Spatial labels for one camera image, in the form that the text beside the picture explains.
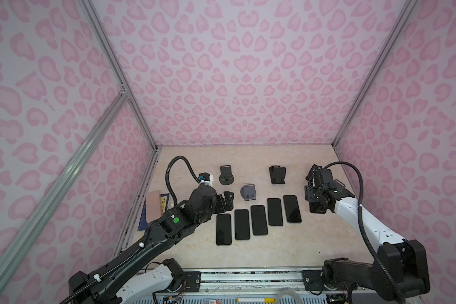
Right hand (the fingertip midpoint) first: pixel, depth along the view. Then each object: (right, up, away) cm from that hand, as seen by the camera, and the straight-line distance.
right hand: (316, 189), depth 86 cm
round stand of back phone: (-42, +4, +14) cm, 44 cm away
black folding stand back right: (-14, +6, +17) cm, 23 cm away
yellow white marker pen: (-28, -38, -17) cm, 50 cm away
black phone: (-34, -17, +2) cm, 38 cm away
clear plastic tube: (-16, -35, -18) cm, 42 cm away
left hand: (-40, 0, -14) cm, 43 cm away
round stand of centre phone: (-30, -3, +12) cm, 33 cm away
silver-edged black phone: (-26, -15, +2) cm, 30 cm away
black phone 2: (-9, -10, +7) cm, 16 cm away
